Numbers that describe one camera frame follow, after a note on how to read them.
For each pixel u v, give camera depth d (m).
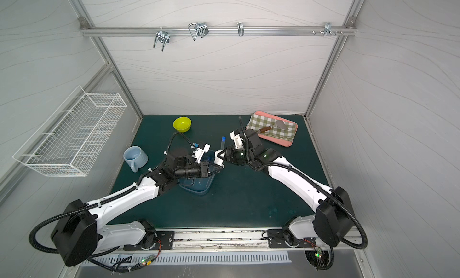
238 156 0.67
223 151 0.73
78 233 0.40
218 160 0.74
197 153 0.71
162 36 0.78
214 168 0.72
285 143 1.06
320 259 0.72
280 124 1.15
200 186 0.87
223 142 0.77
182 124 1.13
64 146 0.66
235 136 0.72
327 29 0.77
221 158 0.73
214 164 0.73
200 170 0.67
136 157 0.89
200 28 0.76
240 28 0.73
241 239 0.75
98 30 0.79
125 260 0.72
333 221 0.41
